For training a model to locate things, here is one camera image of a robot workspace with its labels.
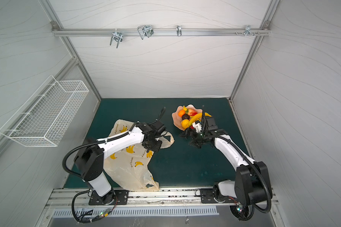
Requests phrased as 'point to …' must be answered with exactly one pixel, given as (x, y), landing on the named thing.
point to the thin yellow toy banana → (184, 108)
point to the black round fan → (242, 213)
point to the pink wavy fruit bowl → (177, 120)
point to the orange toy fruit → (181, 112)
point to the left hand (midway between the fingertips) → (157, 146)
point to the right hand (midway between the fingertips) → (186, 136)
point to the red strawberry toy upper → (192, 112)
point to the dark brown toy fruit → (185, 116)
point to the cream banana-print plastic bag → (129, 169)
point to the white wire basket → (44, 117)
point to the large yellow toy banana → (198, 117)
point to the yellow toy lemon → (185, 123)
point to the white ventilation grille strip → (137, 212)
